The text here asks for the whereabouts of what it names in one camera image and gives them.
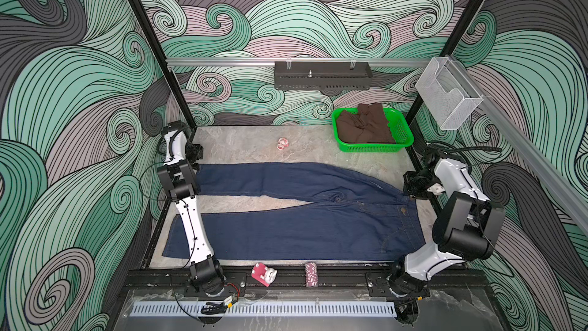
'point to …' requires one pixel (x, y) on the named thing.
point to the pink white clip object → (263, 274)
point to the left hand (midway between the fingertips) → (201, 155)
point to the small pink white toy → (282, 143)
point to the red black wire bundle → (216, 308)
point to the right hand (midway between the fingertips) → (403, 188)
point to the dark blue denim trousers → (350, 214)
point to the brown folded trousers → (369, 125)
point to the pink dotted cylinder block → (311, 277)
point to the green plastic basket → (402, 134)
